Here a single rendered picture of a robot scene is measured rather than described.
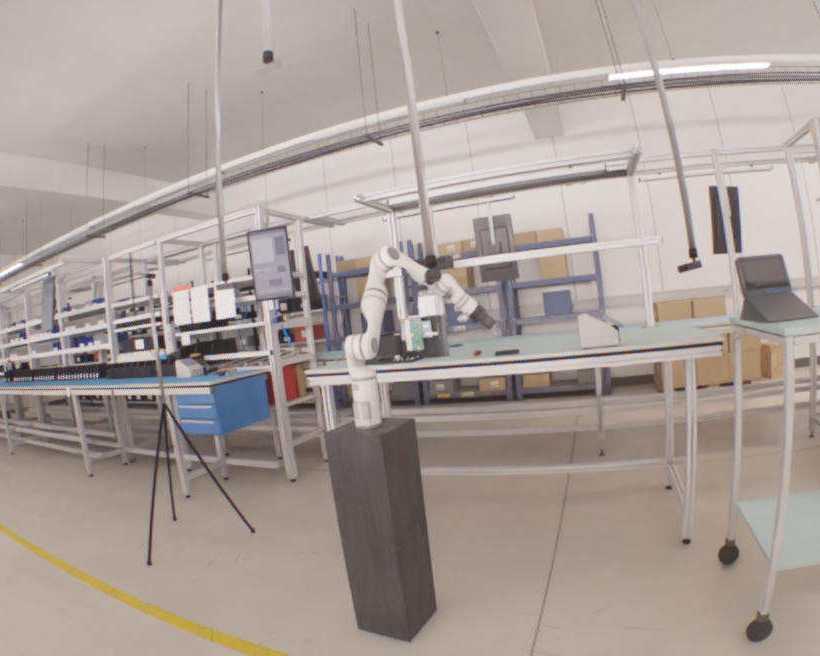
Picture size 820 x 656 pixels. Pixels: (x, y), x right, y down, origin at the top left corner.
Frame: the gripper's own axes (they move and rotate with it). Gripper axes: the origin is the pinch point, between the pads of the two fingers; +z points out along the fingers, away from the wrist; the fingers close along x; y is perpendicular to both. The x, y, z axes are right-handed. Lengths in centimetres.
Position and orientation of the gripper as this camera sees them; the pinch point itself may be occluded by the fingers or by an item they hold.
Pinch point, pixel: (498, 338)
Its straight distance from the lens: 220.6
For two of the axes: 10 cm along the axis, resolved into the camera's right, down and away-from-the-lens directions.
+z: 7.7, 6.2, 1.6
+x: -2.0, -0.1, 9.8
